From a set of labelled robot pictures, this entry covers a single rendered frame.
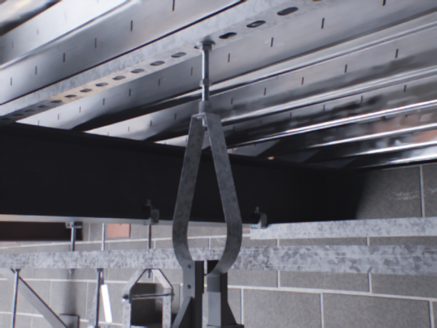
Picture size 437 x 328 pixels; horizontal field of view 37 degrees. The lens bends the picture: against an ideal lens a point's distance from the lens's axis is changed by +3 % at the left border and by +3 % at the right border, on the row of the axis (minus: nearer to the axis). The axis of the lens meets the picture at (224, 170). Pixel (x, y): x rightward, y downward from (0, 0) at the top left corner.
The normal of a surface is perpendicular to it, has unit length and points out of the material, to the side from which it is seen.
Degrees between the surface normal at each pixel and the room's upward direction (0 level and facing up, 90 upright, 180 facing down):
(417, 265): 90
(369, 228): 90
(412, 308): 90
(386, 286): 90
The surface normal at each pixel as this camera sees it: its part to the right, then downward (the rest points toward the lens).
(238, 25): 0.00, 0.99
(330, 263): -0.75, -0.09
